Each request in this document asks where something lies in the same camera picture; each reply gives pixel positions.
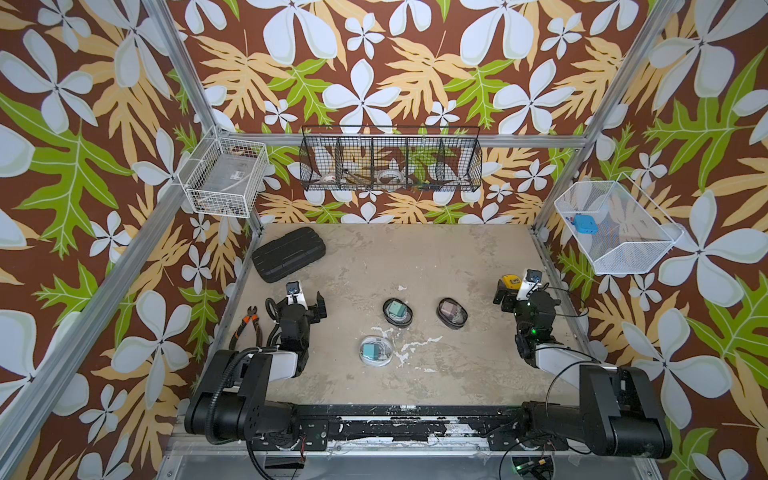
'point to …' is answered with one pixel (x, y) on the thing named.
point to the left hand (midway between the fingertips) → (303, 292)
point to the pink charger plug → (449, 309)
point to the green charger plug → (397, 308)
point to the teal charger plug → (371, 351)
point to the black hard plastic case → (288, 253)
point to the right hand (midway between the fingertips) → (514, 282)
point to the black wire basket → (438, 159)
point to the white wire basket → (224, 176)
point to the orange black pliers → (251, 315)
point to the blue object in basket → (586, 224)
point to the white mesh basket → (621, 230)
